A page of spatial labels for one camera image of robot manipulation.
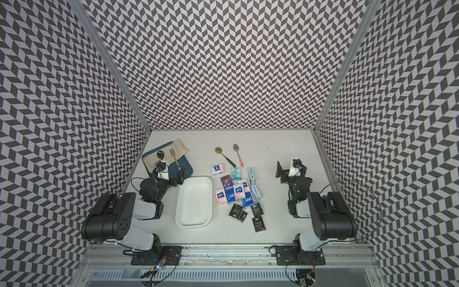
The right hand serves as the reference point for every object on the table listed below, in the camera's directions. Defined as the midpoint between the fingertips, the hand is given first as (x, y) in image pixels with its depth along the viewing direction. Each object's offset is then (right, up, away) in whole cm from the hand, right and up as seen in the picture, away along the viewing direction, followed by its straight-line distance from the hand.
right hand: (287, 163), depth 89 cm
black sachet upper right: (-16, -21, -7) cm, 27 cm away
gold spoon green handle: (-37, +6, +19) cm, 42 cm away
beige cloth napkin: (-61, +7, +20) cm, 65 cm away
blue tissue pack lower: (-20, -18, -3) cm, 27 cm away
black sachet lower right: (-15, -27, -9) cm, 32 cm away
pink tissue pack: (-34, -16, -2) cm, 37 cm away
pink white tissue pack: (-36, -4, +7) cm, 37 cm away
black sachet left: (-26, -21, -8) cm, 34 cm away
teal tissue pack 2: (-18, -7, +3) cm, 19 cm away
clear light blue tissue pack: (-16, -14, -2) cm, 22 cm away
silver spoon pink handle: (-26, +8, +20) cm, 34 cm away
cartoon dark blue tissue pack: (-31, -10, +3) cm, 33 cm away
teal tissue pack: (-26, -6, +7) cm, 28 cm away
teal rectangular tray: (-75, -6, +9) cm, 75 cm away
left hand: (-56, -1, +1) cm, 57 cm away
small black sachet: (-23, -24, -7) cm, 34 cm away
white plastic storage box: (-48, -20, +1) cm, 52 cm away
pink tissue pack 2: (-21, -11, +2) cm, 24 cm away
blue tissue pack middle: (-29, -15, -2) cm, 32 cm away
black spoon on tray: (-71, +4, +16) cm, 73 cm away
